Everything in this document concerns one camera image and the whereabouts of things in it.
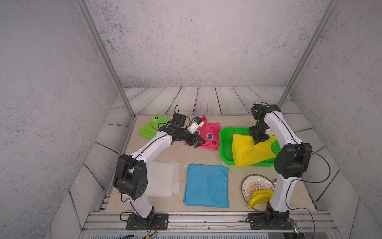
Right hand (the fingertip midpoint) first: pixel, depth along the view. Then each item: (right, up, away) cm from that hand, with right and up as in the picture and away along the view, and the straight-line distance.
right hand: (252, 139), depth 87 cm
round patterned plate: (0, -24, -2) cm, 25 cm away
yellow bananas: (-1, -27, -13) cm, 30 cm away
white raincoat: (-51, -23, -1) cm, 56 cm away
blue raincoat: (-27, -26, -3) cm, 37 cm away
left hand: (-29, +1, -3) cm, 29 cm away
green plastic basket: (-12, -4, +16) cm, 21 cm away
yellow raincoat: (-5, -7, -4) cm, 10 cm away
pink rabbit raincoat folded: (-22, +2, +21) cm, 31 cm away
